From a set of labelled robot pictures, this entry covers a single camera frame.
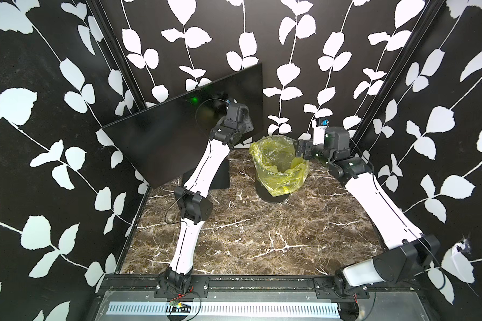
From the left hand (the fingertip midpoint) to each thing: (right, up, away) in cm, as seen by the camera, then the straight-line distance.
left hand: (247, 116), depth 85 cm
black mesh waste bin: (+7, -33, -5) cm, 34 cm away
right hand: (+23, -12, -8) cm, 27 cm away
